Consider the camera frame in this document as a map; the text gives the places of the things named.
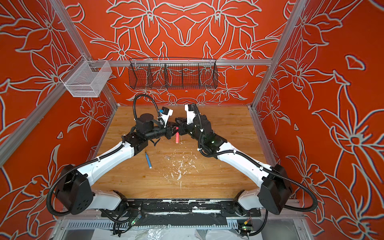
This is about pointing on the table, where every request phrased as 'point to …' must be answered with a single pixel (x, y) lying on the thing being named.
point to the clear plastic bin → (89, 79)
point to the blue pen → (149, 162)
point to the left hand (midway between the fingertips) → (180, 122)
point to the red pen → (177, 136)
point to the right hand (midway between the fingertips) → (172, 119)
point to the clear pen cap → (167, 157)
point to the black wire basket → (168, 73)
